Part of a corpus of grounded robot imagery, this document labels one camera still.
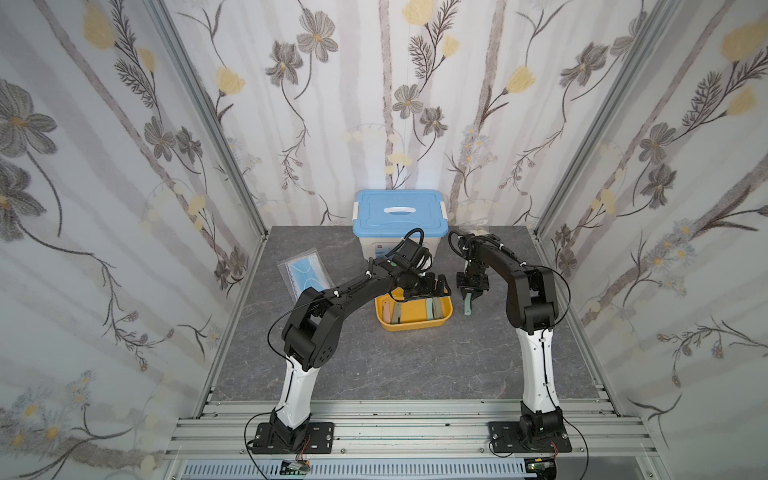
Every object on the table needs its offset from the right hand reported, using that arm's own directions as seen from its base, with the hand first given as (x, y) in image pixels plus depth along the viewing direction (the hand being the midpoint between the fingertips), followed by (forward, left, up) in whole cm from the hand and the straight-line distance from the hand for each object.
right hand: (473, 289), depth 101 cm
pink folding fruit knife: (-9, +30, -2) cm, 31 cm away
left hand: (-8, +13, +11) cm, 19 cm away
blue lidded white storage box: (+20, +32, +13) cm, 40 cm away
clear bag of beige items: (+30, -6, -1) cm, 30 cm away
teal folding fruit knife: (-6, +3, -1) cm, 6 cm away
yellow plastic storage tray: (-10, +21, -1) cm, 23 cm away
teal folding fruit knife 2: (-7, +15, -2) cm, 17 cm away
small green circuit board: (-52, +50, 0) cm, 72 cm away
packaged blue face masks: (+7, +61, -3) cm, 61 cm away
